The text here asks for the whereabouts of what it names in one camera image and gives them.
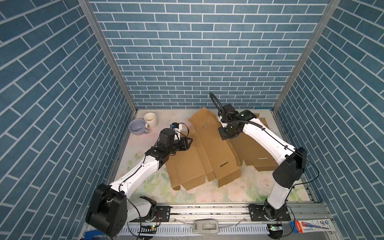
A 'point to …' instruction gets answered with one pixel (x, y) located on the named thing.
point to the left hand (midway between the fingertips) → (191, 140)
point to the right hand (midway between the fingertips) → (222, 133)
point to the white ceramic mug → (150, 119)
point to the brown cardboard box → (209, 157)
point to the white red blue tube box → (312, 226)
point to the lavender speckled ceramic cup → (137, 127)
